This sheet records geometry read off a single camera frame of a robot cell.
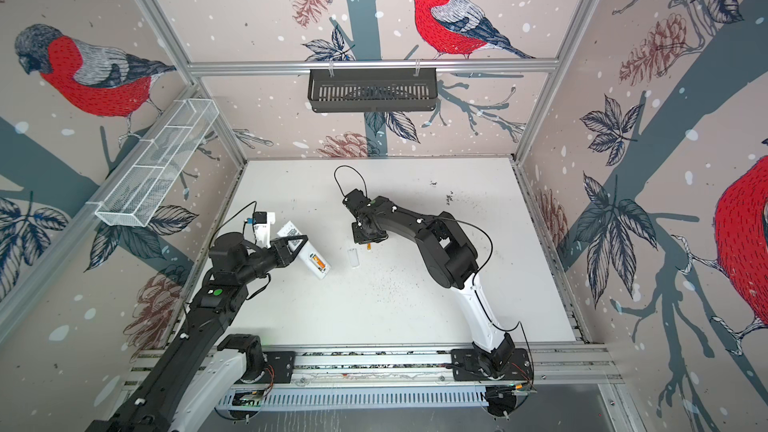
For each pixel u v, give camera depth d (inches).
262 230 27.6
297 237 29.7
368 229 33.4
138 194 28.1
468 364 28.7
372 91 42.0
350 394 30.5
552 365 29.8
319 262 31.2
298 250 29.3
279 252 26.9
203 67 36.2
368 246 37.4
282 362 29.3
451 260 21.9
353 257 37.3
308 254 30.3
